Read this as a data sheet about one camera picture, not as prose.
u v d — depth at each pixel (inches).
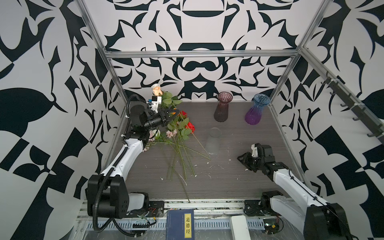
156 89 29.7
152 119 26.0
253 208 29.3
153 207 29.0
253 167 28.8
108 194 16.2
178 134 39.0
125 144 20.5
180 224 27.6
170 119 27.5
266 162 26.3
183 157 36.0
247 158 30.5
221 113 43.5
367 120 21.5
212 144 36.3
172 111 28.3
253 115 39.6
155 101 27.6
